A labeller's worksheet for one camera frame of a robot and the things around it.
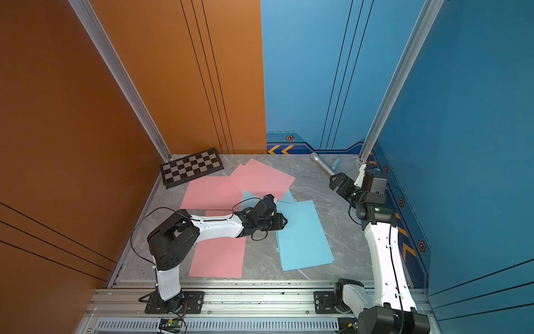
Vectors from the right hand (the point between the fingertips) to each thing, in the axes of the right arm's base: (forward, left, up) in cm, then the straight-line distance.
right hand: (338, 182), depth 76 cm
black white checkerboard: (+27, +70, -21) cm, 78 cm away
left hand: (-4, +18, -20) cm, 28 cm away
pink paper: (+15, +57, -27) cm, 65 cm away
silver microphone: (+36, +1, -22) cm, 42 cm away
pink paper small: (+22, +32, -25) cm, 47 cm away
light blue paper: (-4, +34, -9) cm, 35 cm away
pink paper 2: (-21, +45, -20) cm, 53 cm away
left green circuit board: (-41, +60, -28) cm, 78 cm away
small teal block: (+28, -8, -20) cm, 35 cm away
